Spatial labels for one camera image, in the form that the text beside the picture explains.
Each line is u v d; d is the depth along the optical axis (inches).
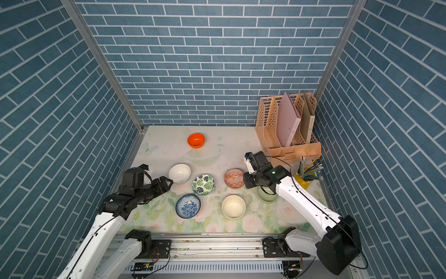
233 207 33.3
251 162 25.2
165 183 27.7
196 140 42.8
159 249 28.8
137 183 23.1
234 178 37.3
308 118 34.9
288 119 37.2
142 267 28.3
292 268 27.8
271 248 28.9
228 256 29.0
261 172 23.5
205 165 40.3
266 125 45.9
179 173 36.9
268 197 34.2
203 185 36.1
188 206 33.4
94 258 16.8
